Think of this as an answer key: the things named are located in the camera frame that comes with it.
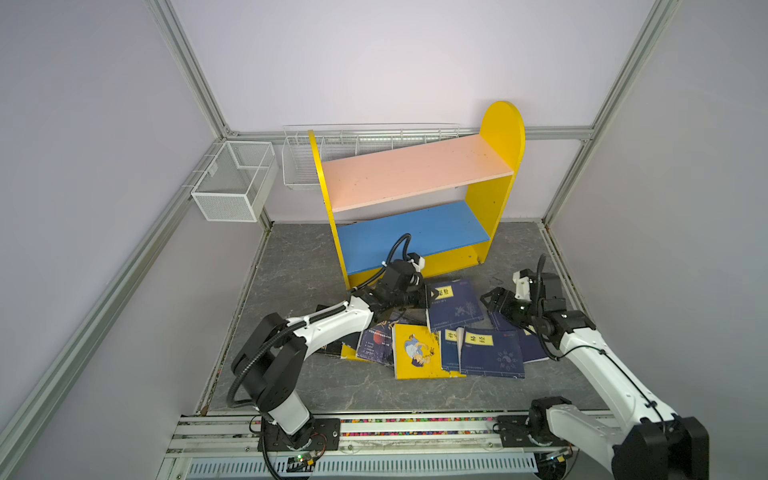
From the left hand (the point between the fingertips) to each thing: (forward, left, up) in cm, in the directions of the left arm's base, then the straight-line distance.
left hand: (439, 298), depth 82 cm
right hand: (-2, -14, -2) cm, 15 cm away
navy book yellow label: (+1, -5, -5) cm, 7 cm away
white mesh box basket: (+48, +65, +7) cm, 81 cm away
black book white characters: (-8, +30, -11) cm, 33 cm away
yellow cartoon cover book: (-11, +7, -10) cm, 17 cm away
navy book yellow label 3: (-12, -2, -12) cm, 17 cm away
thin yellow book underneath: (-10, +26, -9) cm, 29 cm away
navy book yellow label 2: (-11, -15, -13) cm, 23 cm away
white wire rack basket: (+47, +26, +21) cm, 57 cm away
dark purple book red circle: (-9, +18, -6) cm, 21 cm away
